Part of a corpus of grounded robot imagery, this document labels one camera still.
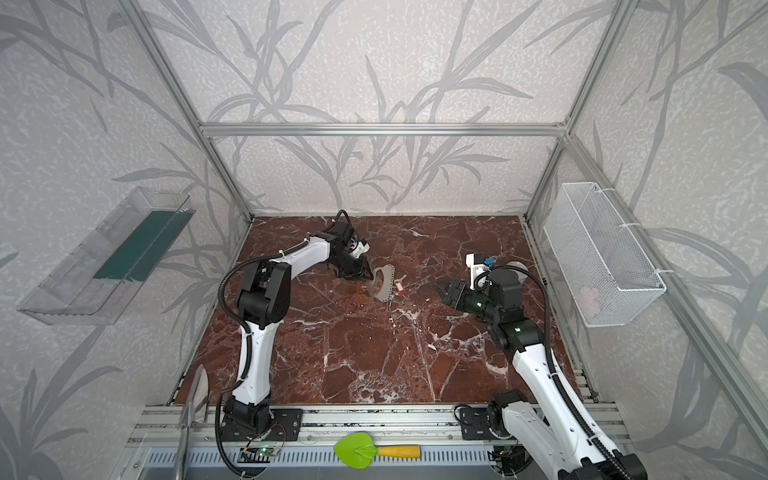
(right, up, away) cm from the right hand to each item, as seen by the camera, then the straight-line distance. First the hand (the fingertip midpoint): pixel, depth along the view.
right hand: (440, 277), depth 76 cm
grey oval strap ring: (-15, -7, +24) cm, 29 cm away
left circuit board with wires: (-42, -40, -4) cm, 58 cm away
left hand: (-19, 0, +24) cm, 31 cm away
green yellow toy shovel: (-21, -40, -7) cm, 45 cm away
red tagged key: (-11, -6, +23) cm, 27 cm away
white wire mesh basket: (+33, +2, -15) cm, 36 cm away
